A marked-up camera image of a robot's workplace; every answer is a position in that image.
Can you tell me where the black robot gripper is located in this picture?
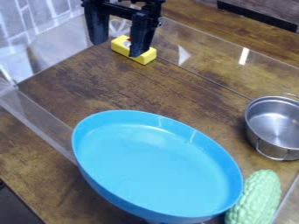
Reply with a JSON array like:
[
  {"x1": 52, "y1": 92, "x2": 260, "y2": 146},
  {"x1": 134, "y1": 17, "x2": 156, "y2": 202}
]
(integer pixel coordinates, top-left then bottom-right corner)
[{"x1": 82, "y1": 0, "x2": 166, "y2": 58}]

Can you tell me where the yellow brick with label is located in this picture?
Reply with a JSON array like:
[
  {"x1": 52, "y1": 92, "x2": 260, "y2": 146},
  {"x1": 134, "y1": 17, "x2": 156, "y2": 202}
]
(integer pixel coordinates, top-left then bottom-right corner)
[{"x1": 111, "y1": 35, "x2": 156, "y2": 65}]

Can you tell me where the blue plastic tray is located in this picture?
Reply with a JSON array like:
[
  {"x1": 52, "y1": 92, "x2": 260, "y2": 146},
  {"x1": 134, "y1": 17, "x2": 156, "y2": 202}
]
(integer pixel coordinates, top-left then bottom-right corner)
[{"x1": 71, "y1": 110, "x2": 243, "y2": 224}]

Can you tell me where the stainless steel pot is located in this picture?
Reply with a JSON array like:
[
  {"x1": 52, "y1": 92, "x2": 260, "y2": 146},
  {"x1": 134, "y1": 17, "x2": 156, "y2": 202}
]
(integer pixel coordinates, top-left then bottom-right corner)
[{"x1": 244, "y1": 93, "x2": 299, "y2": 161}]

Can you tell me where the green bitter gourd toy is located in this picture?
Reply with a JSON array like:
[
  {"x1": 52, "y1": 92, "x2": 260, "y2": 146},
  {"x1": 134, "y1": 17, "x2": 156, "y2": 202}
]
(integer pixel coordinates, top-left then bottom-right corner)
[{"x1": 224, "y1": 170, "x2": 282, "y2": 224}]

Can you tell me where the clear acrylic enclosure wall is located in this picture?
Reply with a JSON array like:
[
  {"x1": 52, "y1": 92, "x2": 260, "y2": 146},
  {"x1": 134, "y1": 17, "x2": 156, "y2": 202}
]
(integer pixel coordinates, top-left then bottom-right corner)
[{"x1": 0, "y1": 0, "x2": 299, "y2": 224}]

